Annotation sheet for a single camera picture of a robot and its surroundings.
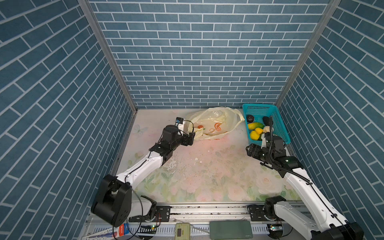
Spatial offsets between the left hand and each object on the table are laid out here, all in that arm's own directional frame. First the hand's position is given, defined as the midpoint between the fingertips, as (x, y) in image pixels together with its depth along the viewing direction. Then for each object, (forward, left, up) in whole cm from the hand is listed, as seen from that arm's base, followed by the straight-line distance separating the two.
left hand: (189, 131), depth 84 cm
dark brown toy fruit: (+21, -44, -13) cm, 51 cm away
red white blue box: (-45, +36, -18) cm, 60 cm away
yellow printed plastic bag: (+21, -15, -18) cm, 31 cm away
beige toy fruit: (+11, -53, -12) cm, 55 cm away
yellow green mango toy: (+15, -46, -13) cm, 50 cm away
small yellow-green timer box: (-45, +2, -17) cm, 48 cm away
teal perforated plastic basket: (+29, -54, -13) cm, 63 cm away
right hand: (-10, -34, -2) cm, 35 cm away
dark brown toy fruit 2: (+20, -57, -13) cm, 62 cm away
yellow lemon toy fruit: (+5, -43, -12) cm, 45 cm away
